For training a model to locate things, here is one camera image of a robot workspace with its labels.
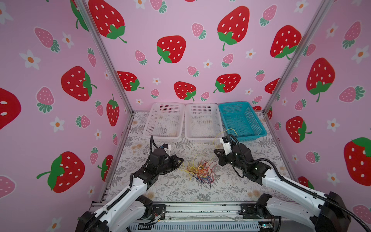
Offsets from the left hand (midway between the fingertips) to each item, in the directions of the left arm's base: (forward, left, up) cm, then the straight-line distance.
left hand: (184, 159), depth 78 cm
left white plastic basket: (+40, +18, -13) cm, 46 cm away
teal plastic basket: (+42, -44, -13) cm, 62 cm away
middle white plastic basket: (+40, -13, -13) cm, 44 cm away
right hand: (+3, -16, +3) cm, 16 cm away
